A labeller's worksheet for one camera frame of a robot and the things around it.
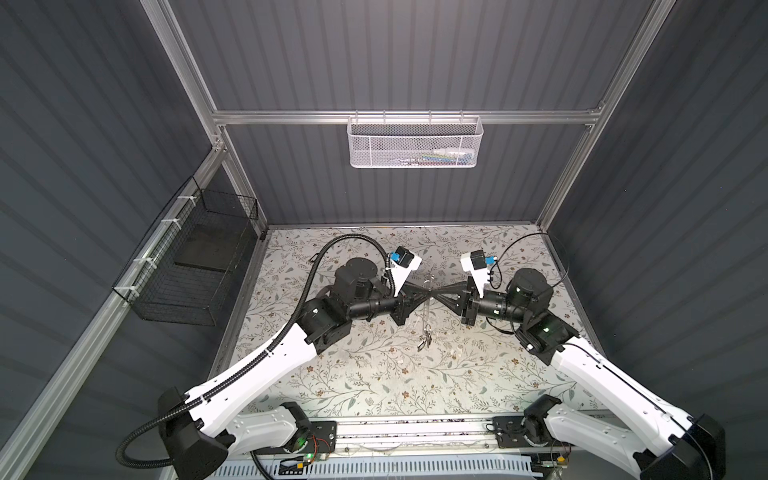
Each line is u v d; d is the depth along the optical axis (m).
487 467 0.70
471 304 0.58
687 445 0.39
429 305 0.66
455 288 0.62
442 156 0.92
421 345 0.67
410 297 0.59
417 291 0.61
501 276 0.61
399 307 0.58
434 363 0.86
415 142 1.12
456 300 0.62
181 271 0.72
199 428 0.38
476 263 0.58
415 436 0.75
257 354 0.44
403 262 0.55
